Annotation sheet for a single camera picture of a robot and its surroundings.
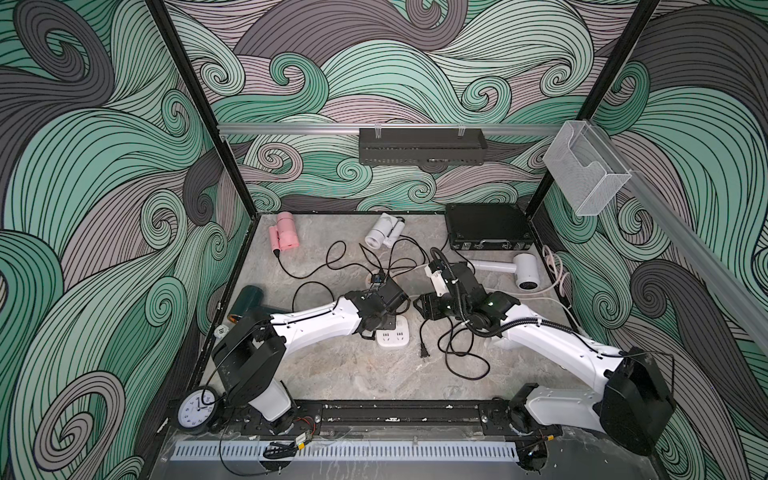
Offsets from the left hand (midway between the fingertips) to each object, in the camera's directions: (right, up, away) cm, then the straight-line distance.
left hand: (387, 315), depth 85 cm
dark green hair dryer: (-43, +4, +7) cm, 44 cm away
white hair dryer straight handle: (+46, +13, +12) cm, 50 cm away
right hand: (+9, +4, -3) cm, 10 cm away
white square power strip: (+3, -7, 0) cm, 7 cm away
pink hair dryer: (-38, +23, +24) cm, 50 cm away
